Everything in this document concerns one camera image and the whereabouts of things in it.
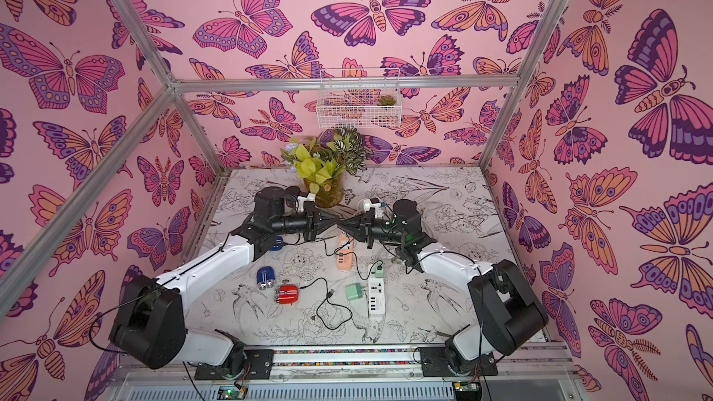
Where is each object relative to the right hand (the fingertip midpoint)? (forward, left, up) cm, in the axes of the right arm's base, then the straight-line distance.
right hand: (341, 223), depth 74 cm
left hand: (+2, 0, -1) cm, 2 cm away
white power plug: (0, -17, -23) cm, 28 cm away
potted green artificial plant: (+26, +8, -2) cm, 27 cm away
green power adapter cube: (-5, -11, -17) cm, 21 cm away
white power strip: (-11, -10, -22) cm, 27 cm away
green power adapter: (-10, -3, -23) cm, 25 cm away
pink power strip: (0, +1, -21) cm, 21 cm away
